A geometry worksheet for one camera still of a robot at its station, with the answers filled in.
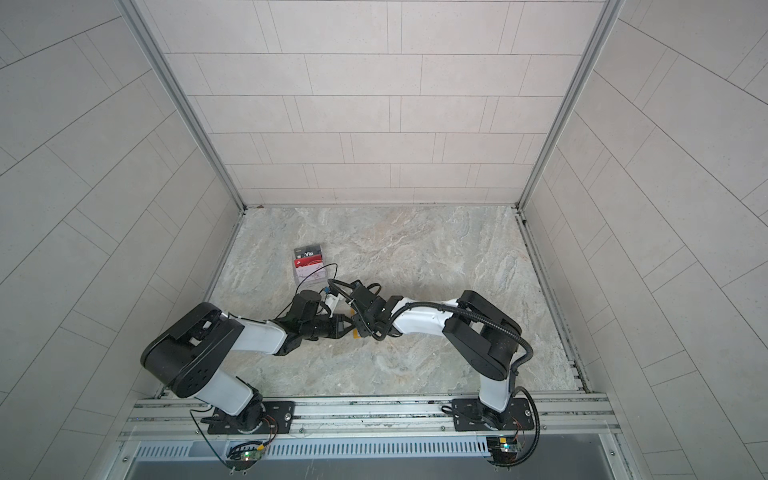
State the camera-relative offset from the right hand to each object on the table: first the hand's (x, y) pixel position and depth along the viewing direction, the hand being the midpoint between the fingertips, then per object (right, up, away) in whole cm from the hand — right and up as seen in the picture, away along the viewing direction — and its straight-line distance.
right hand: (363, 322), depth 89 cm
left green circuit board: (-24, -23, -23) cm, 41 cm away
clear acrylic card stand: (-18, +17, +6) cm, 26 cm away
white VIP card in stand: (-20, +15, +5) cm, 25 cm away
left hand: (0, 0, -2) cm, 2 cm away
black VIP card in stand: (-19, +21, +8) cm, 30 cm away
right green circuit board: (+35, -23, -21) cm, 46 cm away
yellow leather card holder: (-1, -1, -6) cm, 7 cm away
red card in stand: (-19, +18, +7) cm, 27 cm away
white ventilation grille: (-6, -22, -21) cm, 31 cm away
